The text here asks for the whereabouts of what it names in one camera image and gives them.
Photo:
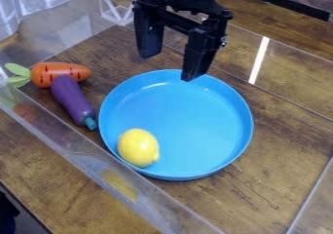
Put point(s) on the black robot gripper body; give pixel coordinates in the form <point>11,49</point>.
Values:
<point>187,14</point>

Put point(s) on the clear acrylic back barrier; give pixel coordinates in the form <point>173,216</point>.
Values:
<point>276,76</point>

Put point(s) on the round blue plastic tray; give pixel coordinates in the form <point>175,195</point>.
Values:
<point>200,120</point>

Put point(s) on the orange toy carrot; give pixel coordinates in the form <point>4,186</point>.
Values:
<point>44,72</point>

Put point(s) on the purple toy eggplant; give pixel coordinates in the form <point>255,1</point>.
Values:
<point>67,92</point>

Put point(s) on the yellow toy lemon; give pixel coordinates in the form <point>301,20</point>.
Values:
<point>139,147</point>

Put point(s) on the clear acrylic barrier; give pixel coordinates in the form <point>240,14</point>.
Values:
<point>276,76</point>
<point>74,185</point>

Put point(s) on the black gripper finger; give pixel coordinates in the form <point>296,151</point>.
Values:
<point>149,30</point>
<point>200,51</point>

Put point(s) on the clear acrylic front barrier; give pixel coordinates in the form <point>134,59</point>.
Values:
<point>74,185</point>

